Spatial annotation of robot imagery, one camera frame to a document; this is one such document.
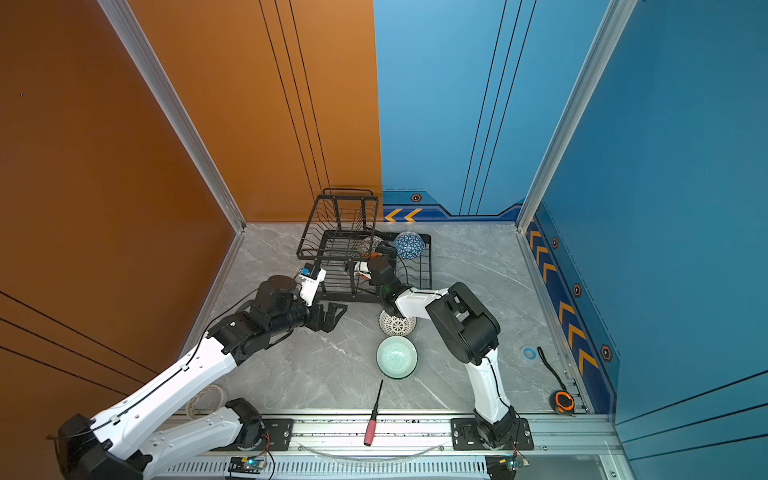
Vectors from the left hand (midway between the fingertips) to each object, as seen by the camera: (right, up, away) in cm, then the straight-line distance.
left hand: (334, 299), depth 76 cm
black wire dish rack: (-4, +20, +31) cm, 37 cm away
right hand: (+12, +13, +21) cm, 27 cm away
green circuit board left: (-20, -39, -5) cm, 44 cm away
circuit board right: (+41, -39, -6) cm, 57 cm away
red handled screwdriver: (+10, -32, -2) cm, 33 cm away
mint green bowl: (+16, -17, +7) cm, 25 cm away
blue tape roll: (+56, -18, +11) cm, 59 cm away
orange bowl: (+6, +7, +9) cm, 13 cm away
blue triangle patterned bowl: (+21, +15, +33) cm, 42 cm away
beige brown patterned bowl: (+9, +14, +7) cm, 18 cm away
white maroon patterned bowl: (+16, -11, +15) cm, 25 cm away
